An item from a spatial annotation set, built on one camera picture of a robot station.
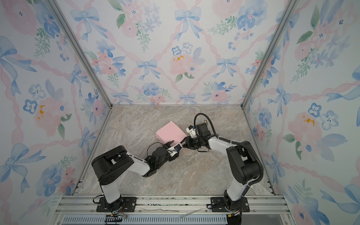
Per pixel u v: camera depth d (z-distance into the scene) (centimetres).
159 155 69
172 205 76
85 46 86
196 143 80
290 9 69
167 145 82
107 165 50
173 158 81
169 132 95
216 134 67
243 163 48
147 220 70
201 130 75
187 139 83
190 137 83
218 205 73
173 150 76
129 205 75
